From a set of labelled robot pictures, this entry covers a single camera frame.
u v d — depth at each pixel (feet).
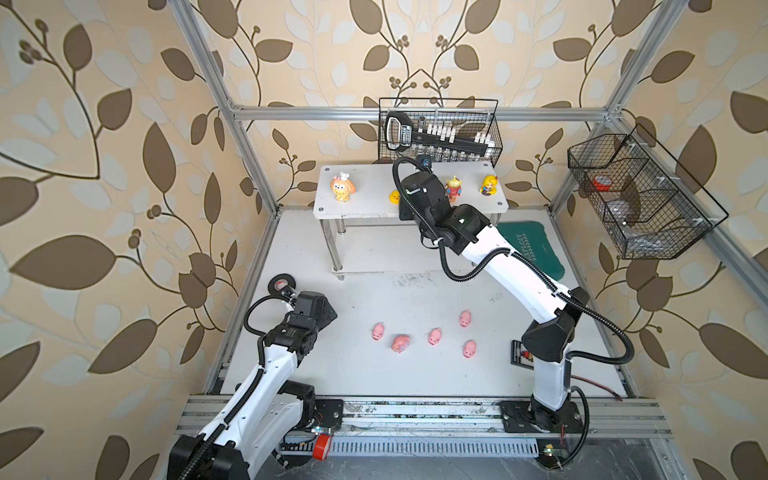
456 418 2.47
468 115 2.99
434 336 2.84
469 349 2.77
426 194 1.65
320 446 2.25
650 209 2.40
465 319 2.93
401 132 2.83
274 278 3.25
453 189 2.32
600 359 1.57
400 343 2.69
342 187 2.37
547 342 1.78
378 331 2.85
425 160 1.98
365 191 2.57
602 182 2.64
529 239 3.46
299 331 1.96
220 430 1.37
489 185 2.43
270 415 1.89
